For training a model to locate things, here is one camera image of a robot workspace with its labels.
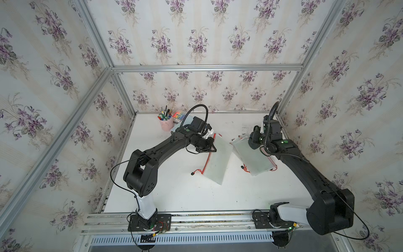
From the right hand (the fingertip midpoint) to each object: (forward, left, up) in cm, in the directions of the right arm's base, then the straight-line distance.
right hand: (258, 133), depth 84 cm
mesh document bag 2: (-15, +23, -9) cm, 29 cm away
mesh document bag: (-7, -1, -19) cm, 20 cm away
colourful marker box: (+31, +51, -20) cm, 63 cm away
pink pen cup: (+15, +55, -8) cm, 57 cm away
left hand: (-8, +23, -4) cm, 24 cm away
